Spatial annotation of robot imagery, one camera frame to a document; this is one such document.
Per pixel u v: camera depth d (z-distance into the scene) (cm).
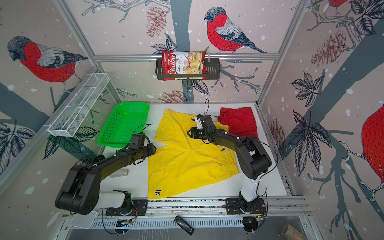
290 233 64
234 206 73
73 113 74
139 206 73
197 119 87
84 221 68
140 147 73
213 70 94
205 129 74
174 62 88
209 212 73
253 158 49
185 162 88
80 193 42
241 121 107
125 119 111
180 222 67
